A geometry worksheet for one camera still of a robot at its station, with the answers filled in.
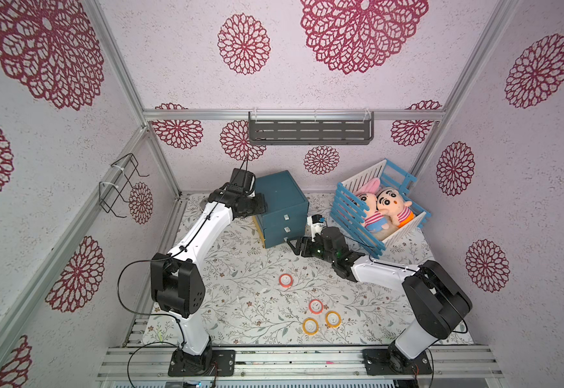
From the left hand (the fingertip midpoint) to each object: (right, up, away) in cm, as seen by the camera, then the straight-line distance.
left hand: (262, 206), depth 87 cm
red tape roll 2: (+19, -36, -2) cm, 40 cm away
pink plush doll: (+44, +7, +18) cm, 48 cm away
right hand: (+13, -12, +2) cm, 18 cm away
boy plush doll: (+51, +2, +10) cm, 52 cm away
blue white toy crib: (+34, -1, +11) cm, 36 cm away
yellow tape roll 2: (+25, -39, -4) cm, 46 cm away
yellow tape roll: (+14, -40, -6) cm, 43 cm away
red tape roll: (+9, -28, +5) cm, 30 cm away
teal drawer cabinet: (+9, -1, -1) cm, 9 cm away
